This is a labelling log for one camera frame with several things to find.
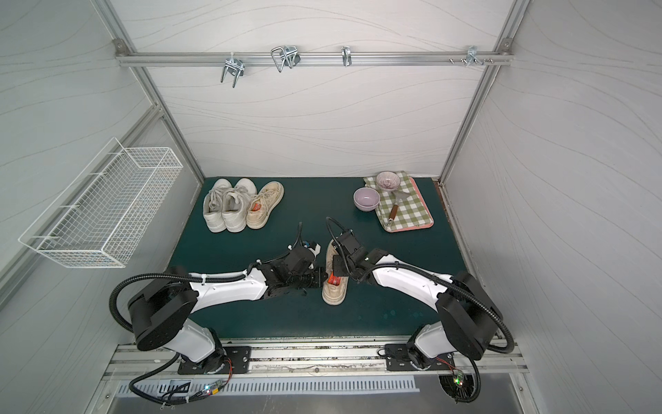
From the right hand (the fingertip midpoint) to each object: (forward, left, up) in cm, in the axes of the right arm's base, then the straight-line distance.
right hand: (337, 262), depth 86 cm
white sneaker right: (+24, +44, 0) cm, 50 cm away
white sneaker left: (+22, +52, +2) cm, 56 cm away
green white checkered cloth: (+29, -30, -7) cm, 42 cm away
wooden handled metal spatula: (+37, -25, -7) cm, 46 cm away
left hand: (-6, +2, -1) cm, 6 cm away
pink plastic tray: (+32, -37, -7) cm, 49 cm away
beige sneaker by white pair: (+25, +32, 0) cm, 41 cm away
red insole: (-5, +1, -4) cm, 6 cm away
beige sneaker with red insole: (-9, 0, 0) cm, 9 cm away
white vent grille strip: (-33, -13, -7) cm, 36 cm away
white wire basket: (-2, +63, +26) cm, 68 cm away
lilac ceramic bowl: (+34, -11, -5) cm, 36 cm away
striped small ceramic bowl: (+44, -21, -4) cm, 49 cm away
